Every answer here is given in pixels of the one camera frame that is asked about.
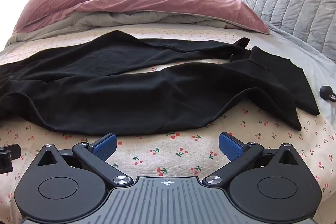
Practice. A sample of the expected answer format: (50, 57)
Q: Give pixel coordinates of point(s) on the pink pillow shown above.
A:
(52, 6)

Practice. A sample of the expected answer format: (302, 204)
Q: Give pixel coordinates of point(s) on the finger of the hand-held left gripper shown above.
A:
(10, 158)

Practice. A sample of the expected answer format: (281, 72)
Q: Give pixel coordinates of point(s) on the cherry print bed sheet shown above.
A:
(168, 150)

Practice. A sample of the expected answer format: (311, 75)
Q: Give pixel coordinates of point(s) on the pink duvet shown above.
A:
(162, 2)

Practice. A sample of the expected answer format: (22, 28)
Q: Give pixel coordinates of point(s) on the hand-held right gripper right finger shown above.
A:
(231, 148)

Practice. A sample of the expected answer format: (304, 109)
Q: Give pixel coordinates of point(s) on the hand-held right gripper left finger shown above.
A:
(105, 148)

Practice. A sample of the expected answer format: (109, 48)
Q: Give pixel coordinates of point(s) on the black pants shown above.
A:
(118, 87)

